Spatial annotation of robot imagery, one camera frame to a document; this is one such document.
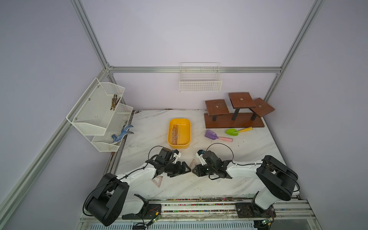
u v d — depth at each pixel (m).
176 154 0.81
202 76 0.95
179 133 1.05
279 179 0.45
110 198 0.42
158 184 0.84
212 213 0.73
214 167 0.69
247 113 1.04
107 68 0.91
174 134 1.04
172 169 0.74
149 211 0.73
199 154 0.82
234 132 1.08
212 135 1.05
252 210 0.66
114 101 0.81
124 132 0.85
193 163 0.91
